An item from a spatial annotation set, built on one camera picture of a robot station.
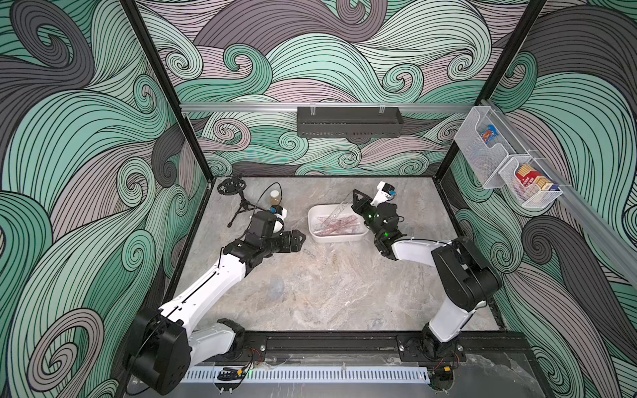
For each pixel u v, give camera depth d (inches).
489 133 32.9
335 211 35.7
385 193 31.1
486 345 29.2
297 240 28.5
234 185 33.8
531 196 24.9
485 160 32.6
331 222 40.9
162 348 15.2
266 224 24.6
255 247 23.8
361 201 33.4
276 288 33.8
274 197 39.9
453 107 37.0
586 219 22.0
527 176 26.0
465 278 18.7
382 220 26.9
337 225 39.8
